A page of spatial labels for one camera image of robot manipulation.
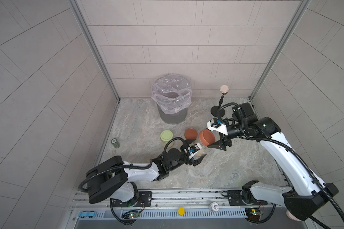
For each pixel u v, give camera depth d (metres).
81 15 0.74
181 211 0.64
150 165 0.55
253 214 0.68
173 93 0.95
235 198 0.71
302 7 0.71
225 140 0.54
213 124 0.52
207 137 0.62
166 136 0.85
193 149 0.60
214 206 0.64
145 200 0.71
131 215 0.65
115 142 0.85
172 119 1.04
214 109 1.08
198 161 0.66
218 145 0.56
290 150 0.41
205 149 0.65
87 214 0.65
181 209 0.64
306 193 0.37
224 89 0.82
